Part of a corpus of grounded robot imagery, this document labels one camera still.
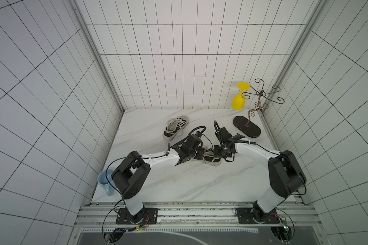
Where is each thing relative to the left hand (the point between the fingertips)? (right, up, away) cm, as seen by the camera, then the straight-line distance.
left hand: (199, 153), depth 89 cm
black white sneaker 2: (+6, -2, -1) cm, 6 cm away
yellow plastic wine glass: (+26, +31, +6) cm, 41 cm away
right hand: (+11, 0, +4) cm, 12 cm away
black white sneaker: (-16, +16, +13) cm, 26 cm away
